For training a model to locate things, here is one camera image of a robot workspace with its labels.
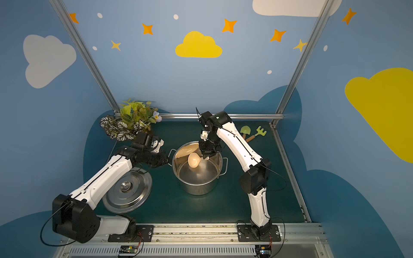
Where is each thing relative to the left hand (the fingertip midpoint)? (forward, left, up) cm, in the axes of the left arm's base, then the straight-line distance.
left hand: (171, 158), depth 82 cm
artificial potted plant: (+25, +25, +5) cm, 36 cm away
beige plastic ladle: (+7, -11, -13) cm, 18 cm away
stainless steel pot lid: (-12, +23, -17) cm, 31 cm away
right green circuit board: (-37, -46, -18) cm, 61 cm away
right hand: (0, -18, +4) cm, 18 cm away
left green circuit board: (-38, +16, -18) cm, 44 cm away
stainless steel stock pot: (-4, -16, -16) cm, 23 cm away
